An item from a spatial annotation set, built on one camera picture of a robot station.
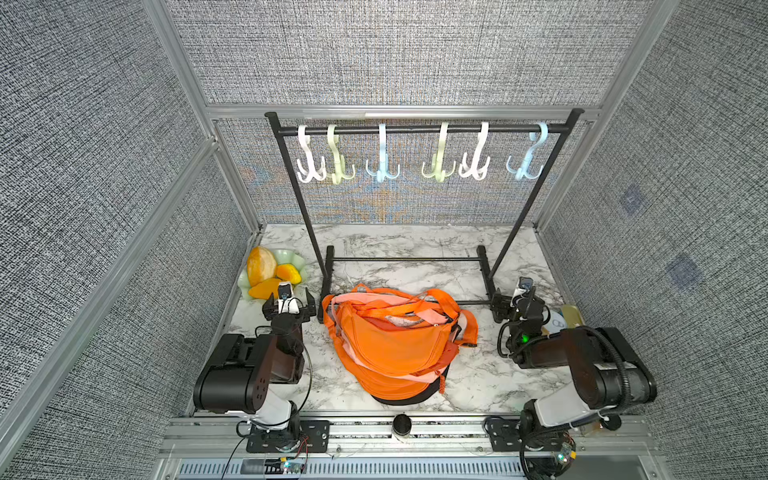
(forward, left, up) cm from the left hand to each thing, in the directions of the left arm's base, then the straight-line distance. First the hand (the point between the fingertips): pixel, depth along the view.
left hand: (294, 288), depth 88 cm
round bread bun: (+11, +13, -3) cm, 17 cm away
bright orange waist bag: (-20, -29, +2) cm, 35 cm away
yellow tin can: (-12, -77, -6) cm, 78 cm away
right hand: (0, -67, -2) cm, 67 cm away
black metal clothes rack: (+40, -41, +1) cm, 58 cm away
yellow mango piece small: (+11, +5, -7) cm, 14 cm away
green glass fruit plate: (+17, +8, -6) cm, 20 cm away
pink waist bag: (-1, -21, -6) cm, 22 cm away
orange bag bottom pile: (-23, -30, +2) cm, 38 cm away
